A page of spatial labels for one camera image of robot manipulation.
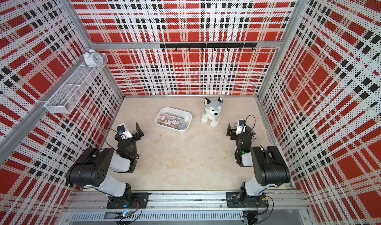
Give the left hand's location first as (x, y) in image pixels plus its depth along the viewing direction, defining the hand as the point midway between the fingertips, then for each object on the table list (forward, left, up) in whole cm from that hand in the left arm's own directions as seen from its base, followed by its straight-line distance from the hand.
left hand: (133, 125), depth 89 cm
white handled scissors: (-13, -60, -13) cm, 63 cm away
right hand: (+3, -65, -3) cm, 65 cm away
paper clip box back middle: (+13, -20, -10) cm, 26 cm away
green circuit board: (-44, -4, -11) cm, 45 cm away
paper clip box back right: (+12, -26, -11) cm, 31 cm away
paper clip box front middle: (+6, -23, -8) cm, 26 cm away
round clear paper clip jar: (+6, -28, -10) cm, 30 cm away
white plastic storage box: (+18, -17, -10) cm, 27 cm away
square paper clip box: (+7, -18, -8) cm, 21 cm away
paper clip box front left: (+11, -14, -8) cm, 19 cm away
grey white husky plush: (+8, -49, +3) cm, 49 cm away
